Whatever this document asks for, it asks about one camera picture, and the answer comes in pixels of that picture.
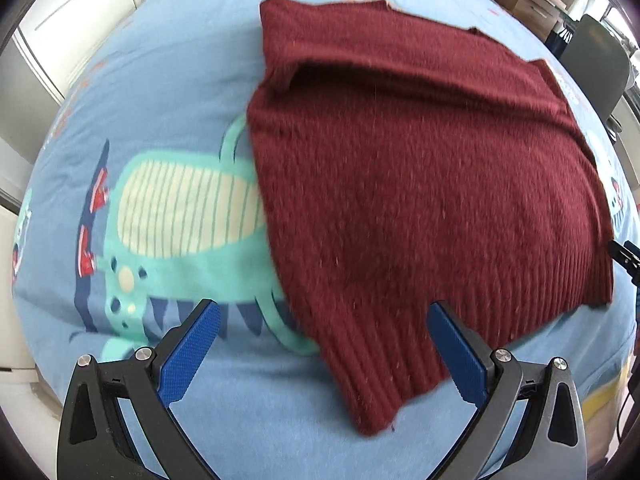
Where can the blue cartoon print bedsheet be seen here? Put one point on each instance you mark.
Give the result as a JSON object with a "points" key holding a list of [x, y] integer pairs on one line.
{"points": [[256, 410]]}

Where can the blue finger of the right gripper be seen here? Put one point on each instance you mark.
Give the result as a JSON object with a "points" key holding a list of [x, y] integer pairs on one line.
{"points": [[627, 255]]}

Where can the dark red knitted sweater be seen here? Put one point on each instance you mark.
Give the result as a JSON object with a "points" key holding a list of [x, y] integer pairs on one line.
{"points": [[403, 161]]}

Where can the dark grey office chair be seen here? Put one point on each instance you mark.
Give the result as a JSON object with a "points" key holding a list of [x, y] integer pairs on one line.
{"points": [[598, 64]]}

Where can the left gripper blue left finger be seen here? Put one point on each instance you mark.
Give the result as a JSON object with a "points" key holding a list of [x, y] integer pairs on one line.
{"points": [[94, 440]]}

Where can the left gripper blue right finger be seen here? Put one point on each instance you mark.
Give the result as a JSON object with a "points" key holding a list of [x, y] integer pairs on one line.
{"points": [[550, 442]]}

